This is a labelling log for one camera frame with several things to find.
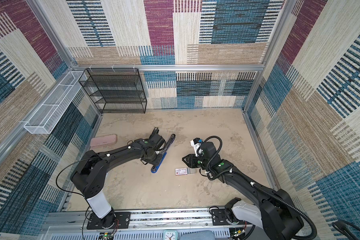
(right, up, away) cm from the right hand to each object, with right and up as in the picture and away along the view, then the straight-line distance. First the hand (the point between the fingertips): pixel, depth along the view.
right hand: (184, 161), depth 81 cm
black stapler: (-20, +15, +24) cm, 35 cm away
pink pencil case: (-54, +9, +22) cm, 59 cm away
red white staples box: (0, -8, +8) cm, 11 cm away
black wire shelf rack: (-50, +45, +30) cm, 74 cm away
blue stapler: (-17, -6, +8) cm, 19 cm away
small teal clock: (-7, -30, -12) cm, 33 cm away
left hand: (-17, -1, +10) cm, 19 cm away
